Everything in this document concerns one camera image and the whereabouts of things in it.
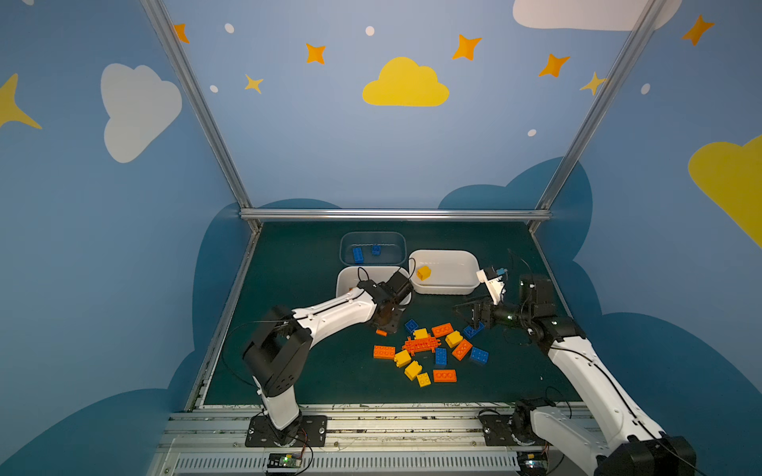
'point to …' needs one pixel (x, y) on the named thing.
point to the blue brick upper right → (469, 331)
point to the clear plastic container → (394, 248)
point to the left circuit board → (285, 460)
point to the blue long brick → (358, 255)
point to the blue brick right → (479, 355)
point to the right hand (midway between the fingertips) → (464, 303)
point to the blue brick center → (441, 354)
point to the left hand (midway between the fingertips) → (386, 320)
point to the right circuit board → (532, 462)
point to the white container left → (348, 278)
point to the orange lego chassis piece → (417, 345)
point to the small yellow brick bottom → (424, 380)
